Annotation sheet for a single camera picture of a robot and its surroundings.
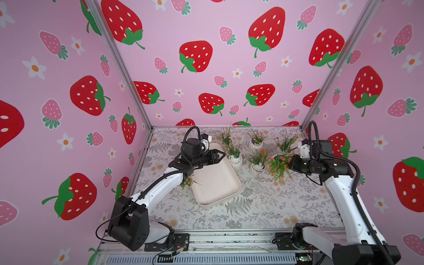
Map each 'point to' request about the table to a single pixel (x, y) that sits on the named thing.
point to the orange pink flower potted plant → (258, 161)
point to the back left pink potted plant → (226, 138)
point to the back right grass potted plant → (284, 147)
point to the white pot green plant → (236, 158)
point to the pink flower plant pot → (187, 184)
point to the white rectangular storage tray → (219, 180)
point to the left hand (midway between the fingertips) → (224, 155)
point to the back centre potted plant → (256, 141)
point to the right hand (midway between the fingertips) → (285, 162)
